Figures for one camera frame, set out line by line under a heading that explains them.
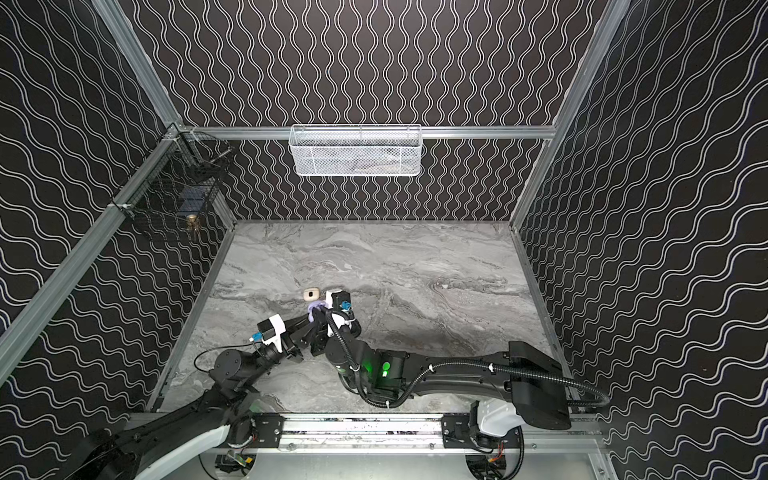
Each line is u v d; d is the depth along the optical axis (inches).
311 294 38.4
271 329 23.3
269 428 29.6
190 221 32.4
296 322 26.4
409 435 29.9
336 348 19.5
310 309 26.6
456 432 29.3
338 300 22.0
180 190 36.4
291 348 25.2
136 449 17.9
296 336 26.1
